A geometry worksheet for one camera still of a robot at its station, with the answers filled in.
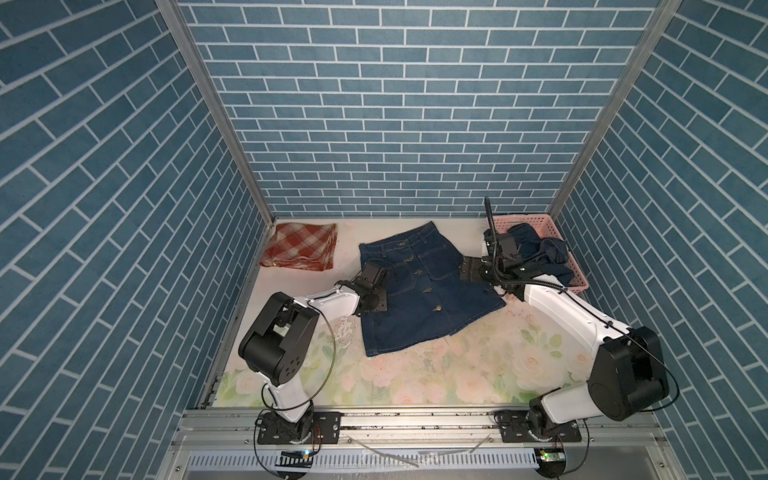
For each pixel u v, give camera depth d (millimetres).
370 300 849
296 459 722
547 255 1019
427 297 971
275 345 468
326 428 728
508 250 664
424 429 754
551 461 736
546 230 1136
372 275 754
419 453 707
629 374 422
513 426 737
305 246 1090
